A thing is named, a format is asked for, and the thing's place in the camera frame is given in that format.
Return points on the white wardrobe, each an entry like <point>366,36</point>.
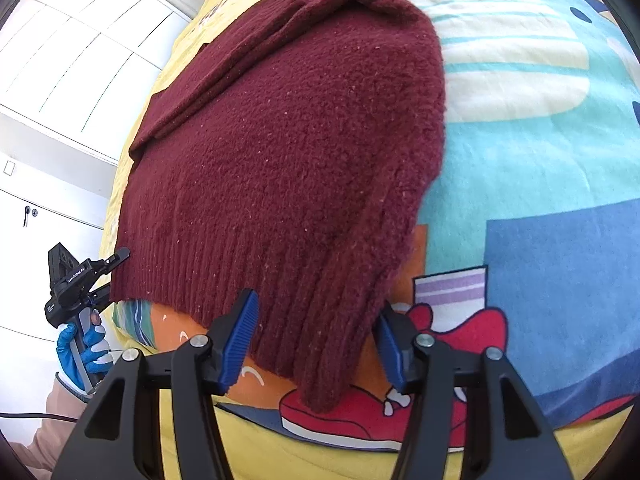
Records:
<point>90,25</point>

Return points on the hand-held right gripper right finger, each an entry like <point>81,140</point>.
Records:
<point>389,350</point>

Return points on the person's left hand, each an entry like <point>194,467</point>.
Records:
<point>72,352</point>

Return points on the maroon knit sweater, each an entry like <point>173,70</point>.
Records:
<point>300,160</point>

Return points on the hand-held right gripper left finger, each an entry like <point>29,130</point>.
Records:
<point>240,340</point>

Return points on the person's left forearm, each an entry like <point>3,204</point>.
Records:
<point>60,410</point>

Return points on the white door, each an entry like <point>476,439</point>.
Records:
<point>50,230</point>

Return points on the white light switch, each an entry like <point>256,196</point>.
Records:
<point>8,167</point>

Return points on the yellow dinosaur printed bedspread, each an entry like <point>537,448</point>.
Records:
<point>525,135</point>

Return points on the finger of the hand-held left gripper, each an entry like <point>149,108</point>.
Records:
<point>100,296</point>
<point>112,258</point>

